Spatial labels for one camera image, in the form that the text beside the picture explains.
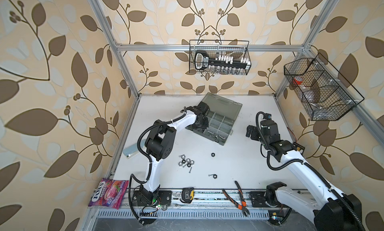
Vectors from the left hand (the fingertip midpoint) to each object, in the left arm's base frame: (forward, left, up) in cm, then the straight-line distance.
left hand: (207, 125), depth 96 cm
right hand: (-9, -27, +9) cm, 30 cm away
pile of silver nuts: (-22, +13, -6) cm, 26 cm away
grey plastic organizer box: (+13, -12, -2) cm, 17 cm away
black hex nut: (-17, -4, -6) cm, 18 cm away
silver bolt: (-7, -11, -4) cm, 13 cm away
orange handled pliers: (-43, -18, -5) cm, 47 cm away
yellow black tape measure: (-39, +10, -3) cm, 41 cm away
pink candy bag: (-40, +49, -3) cm, 63 cm away
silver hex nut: (-29, -5, -7) cm, 30 cm away
